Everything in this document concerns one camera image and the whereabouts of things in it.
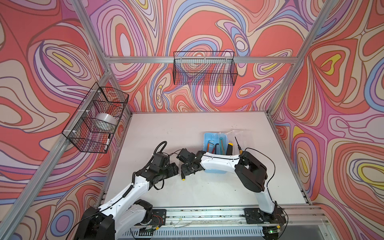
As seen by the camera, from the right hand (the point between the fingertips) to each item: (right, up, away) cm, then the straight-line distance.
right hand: (189, 172), depth 90 cm
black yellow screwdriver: (-3, -1, -4) cm, 5 cm away
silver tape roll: (-41, +33, -16) cm, 55 cm away
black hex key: (+18, +14, +9) cm, 24 cm away
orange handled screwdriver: (+30, +14, -5) cm, 33 cm away
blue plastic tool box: (+18, +17, +11) cm, 27 cm away
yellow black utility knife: (+25, +14, -1) cm, 28 cm away
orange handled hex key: (+13, +14, +11) cm, 22 cm away
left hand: (-8, +3, -5) cm, 10 cm away
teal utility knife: (+20, +17, +1) cm, 26 cm away
